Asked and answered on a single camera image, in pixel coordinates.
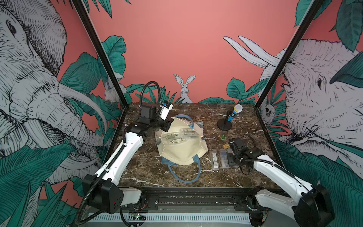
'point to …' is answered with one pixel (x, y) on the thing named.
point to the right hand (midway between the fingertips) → (230, 156)
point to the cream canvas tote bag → (183, 144)
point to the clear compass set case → (214, 160)
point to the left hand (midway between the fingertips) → (173, 117)
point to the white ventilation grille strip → (200, 218)
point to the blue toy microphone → (237, 108)
